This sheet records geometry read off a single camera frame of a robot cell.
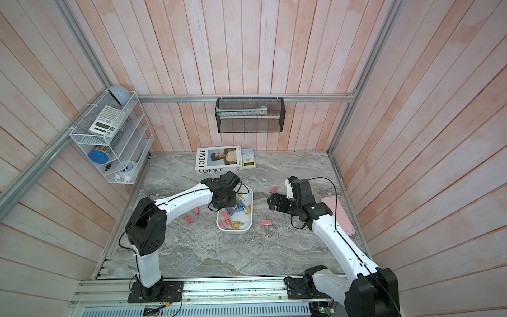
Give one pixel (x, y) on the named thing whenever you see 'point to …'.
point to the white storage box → (237, 218)
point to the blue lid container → (98, 156)
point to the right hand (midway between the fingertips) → (276, 200)
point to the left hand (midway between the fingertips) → (229, 204)
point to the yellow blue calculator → (248, 158)
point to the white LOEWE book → (218, 159)
